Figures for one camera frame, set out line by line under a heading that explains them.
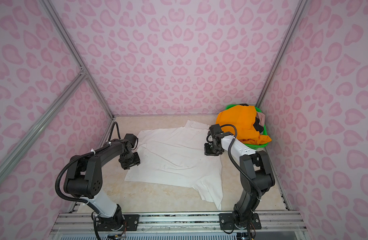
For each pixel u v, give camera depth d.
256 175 0.47
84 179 0.47
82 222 0.75
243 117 0.96
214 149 0.79
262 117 1.03
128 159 0.78
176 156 0.98
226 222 0.74
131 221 0.73
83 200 0.50
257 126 0.98
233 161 0.48
